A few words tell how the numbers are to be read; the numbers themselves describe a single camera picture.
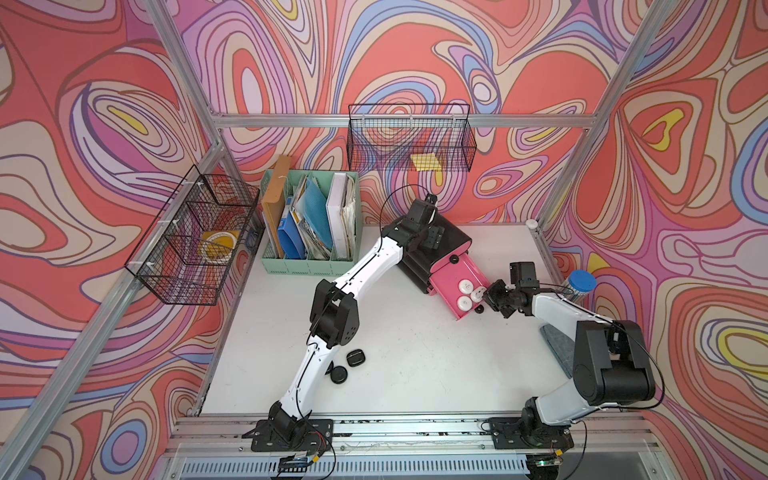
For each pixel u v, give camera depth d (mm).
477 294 933
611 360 506
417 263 931
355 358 843
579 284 794
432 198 810
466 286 955
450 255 894
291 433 638
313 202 924
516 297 707
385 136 1015
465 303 930
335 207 905
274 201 809
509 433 734
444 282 959
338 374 822
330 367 839
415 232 719
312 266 1027
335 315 576
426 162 908
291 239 930
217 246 703
